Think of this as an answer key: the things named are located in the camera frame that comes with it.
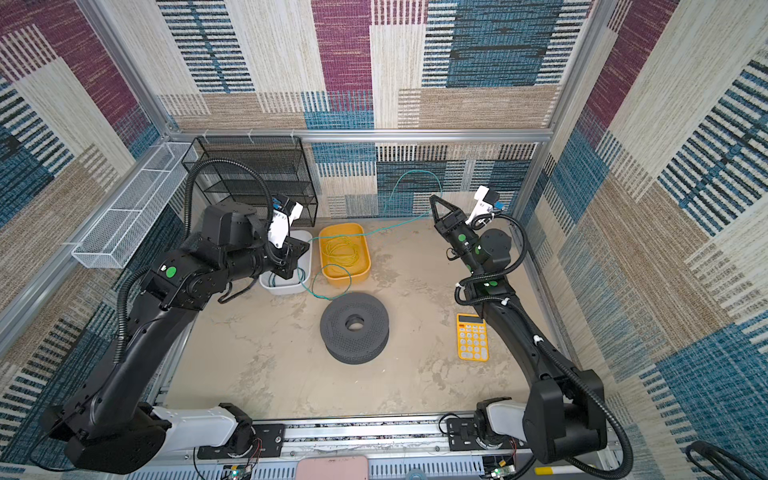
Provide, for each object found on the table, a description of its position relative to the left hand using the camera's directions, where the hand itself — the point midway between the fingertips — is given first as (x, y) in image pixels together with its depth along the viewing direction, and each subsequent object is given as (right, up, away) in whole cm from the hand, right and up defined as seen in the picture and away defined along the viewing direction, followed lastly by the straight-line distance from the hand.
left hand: (306, 240), depth 63 cm
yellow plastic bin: (+1, -10, +35) cm, 37 cm away
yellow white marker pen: (+56, -52, +6) cm, 77 cm away
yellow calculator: (+42, -28, +26) cm, 56 cm away
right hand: (+26, +9, +5) cm, 28 cm away
